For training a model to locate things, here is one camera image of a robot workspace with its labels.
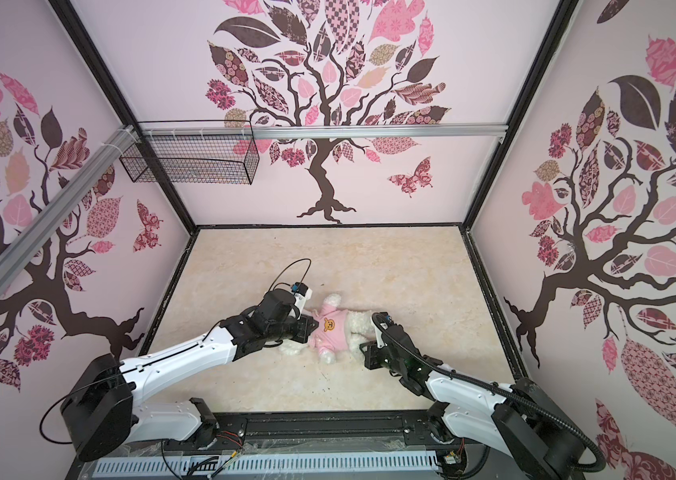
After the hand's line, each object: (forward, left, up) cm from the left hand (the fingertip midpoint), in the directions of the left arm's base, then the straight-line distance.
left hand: (316, 328), depth 81 cm
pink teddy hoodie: (-1, -4, -1) cm, 4 cm away
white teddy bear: (+1, -12, -4) cm, 13 cm away
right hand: (-1, -13, -7) cm, 15 cm away
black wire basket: (+51, +42, +23) cm, 70 cm away
